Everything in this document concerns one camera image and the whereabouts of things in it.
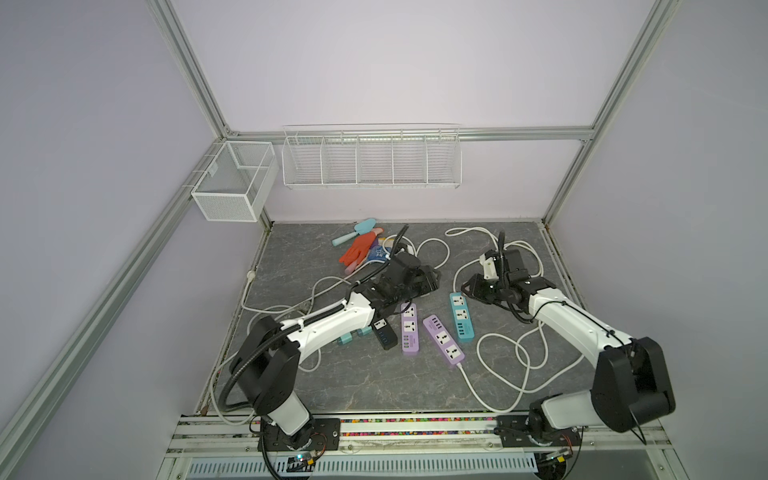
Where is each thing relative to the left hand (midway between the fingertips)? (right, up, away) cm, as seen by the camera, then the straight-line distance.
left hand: (438, 281), depth 81 cm
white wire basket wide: (-21, +39, +16) cm, 47 cm away
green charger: (-20, -16, +8) cm, 27 cm away
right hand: (+9, -3, +7) cm, 12 cm away
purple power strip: (-7, -15, +8) cm, 19 cm away
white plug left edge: (-65, -1, +27) cm, 71 cm away
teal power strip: (+9, -14, +9) cm, 19 cm away
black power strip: (-15, -17, +8) cm, 24 cm away
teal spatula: (-26, +17, +38) cm, 49 cm away
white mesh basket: (-64, +31, +17) cm, 73 cm away
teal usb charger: (-26, -18, +8) cm, 33 cm away
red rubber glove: (-25, +10, +28) cm, 39 cm away
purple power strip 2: (+2, -17, +6) cm, 19 cm away
